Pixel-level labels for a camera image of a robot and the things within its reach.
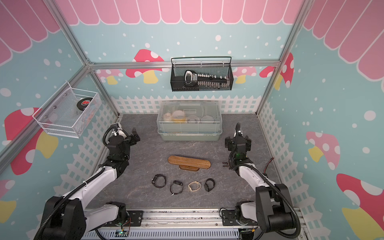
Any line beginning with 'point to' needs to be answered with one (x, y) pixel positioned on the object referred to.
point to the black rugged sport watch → (176, 187)
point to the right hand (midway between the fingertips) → (237, 136)
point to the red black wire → (272, 158)
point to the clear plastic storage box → (189, 120)
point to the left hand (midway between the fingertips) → (127, 132)
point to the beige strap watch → (189, 188)
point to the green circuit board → (121, 233)
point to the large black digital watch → (154, 178)
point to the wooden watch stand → (189, 164)
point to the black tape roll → (82, 104)
